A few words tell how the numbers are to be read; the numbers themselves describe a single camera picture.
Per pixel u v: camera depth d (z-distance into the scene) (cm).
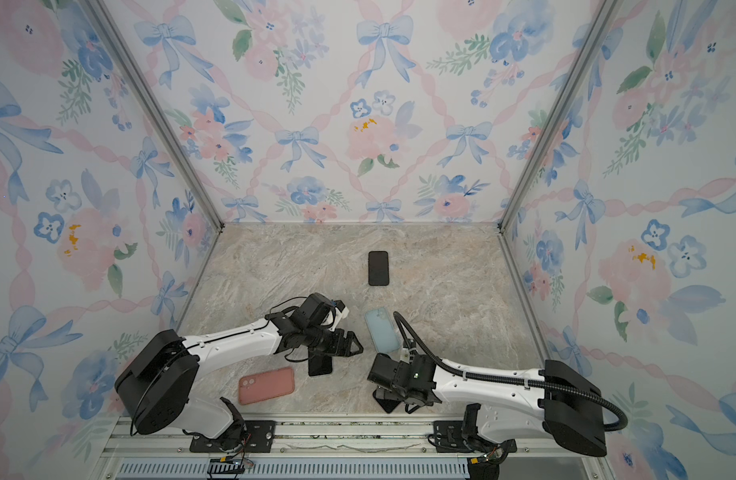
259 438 74
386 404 78
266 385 82
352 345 76
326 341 73
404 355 74
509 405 45
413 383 55
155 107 86
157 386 45
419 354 55
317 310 68
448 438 73
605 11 69
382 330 93
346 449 73
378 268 107
